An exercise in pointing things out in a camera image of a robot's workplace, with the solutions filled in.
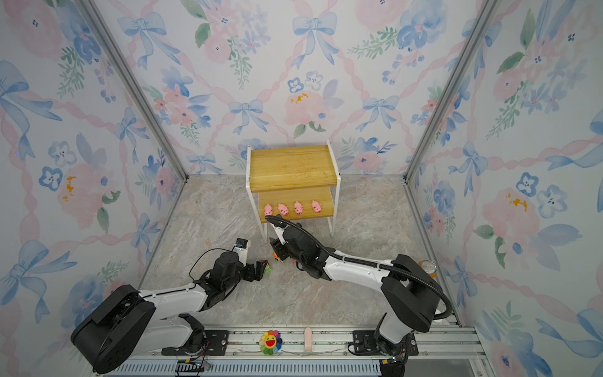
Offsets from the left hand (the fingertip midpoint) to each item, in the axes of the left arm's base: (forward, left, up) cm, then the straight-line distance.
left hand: (257, 257), depth 89 cm
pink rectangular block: (-27, -19, -2) cm, 33 cm away
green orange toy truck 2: (-5, -9, +12) cm, 16 cm away
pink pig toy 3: (+12, -10, +14) cm, 21 cm away
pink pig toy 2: (+13, -15, +14) cm, 25 cm away
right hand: (+4, -8, +11) cm, 14 cm away
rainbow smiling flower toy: (-28, -8, -2) cm, 29 cm away
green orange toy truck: (-4, -4, -2) cm, 6 cm away
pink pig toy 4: (+12, -4, +14) cm, 19 cm away
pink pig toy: (+13, -22, +15) cm, 30 cm away
